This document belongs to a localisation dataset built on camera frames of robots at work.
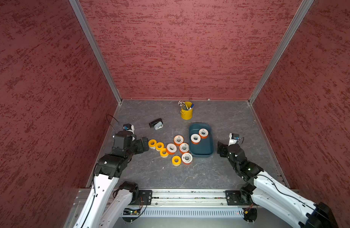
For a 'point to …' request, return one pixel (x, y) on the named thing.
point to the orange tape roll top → (203, 133)
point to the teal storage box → (205, 148)
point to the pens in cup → (183, 105)
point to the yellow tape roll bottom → (176, 164)
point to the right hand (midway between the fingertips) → (222, 145)
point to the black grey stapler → (157, 124)
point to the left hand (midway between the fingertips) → (139, 144)
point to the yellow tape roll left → (152, 143)
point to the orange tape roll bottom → (187, 158)
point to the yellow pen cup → (187, 114)
